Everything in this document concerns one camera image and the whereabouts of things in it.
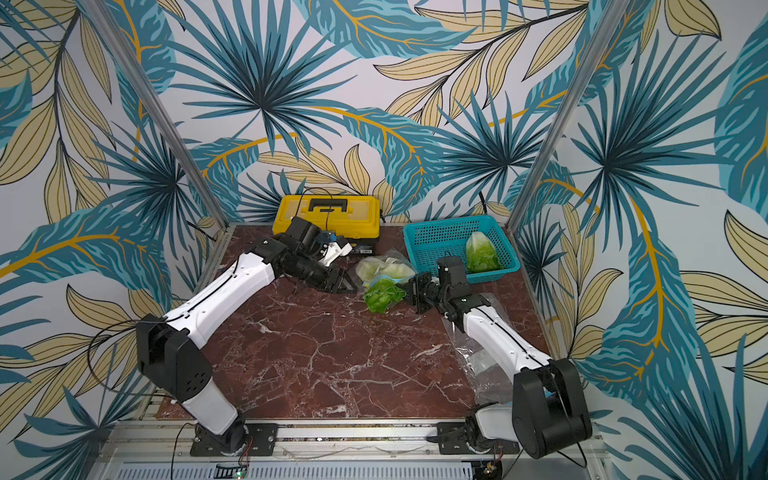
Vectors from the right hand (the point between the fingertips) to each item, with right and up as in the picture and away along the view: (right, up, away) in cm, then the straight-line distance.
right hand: (394, 283), depth 81 cm
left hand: (-11, -2, -6) cm, 13 cm away
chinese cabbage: (-7, +4, +17) cm, 18 cm away
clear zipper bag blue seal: (-1, +8, +23) cm, 24 cm away
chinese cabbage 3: (+30, +8, +19) cm, 36 cm away
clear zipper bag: (+27, -28, +2) cm, 39 cm away
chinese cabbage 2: (-3, -2, -3) cm, 5 cm away
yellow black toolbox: (-13, +21, +24) cm, 34 cm away
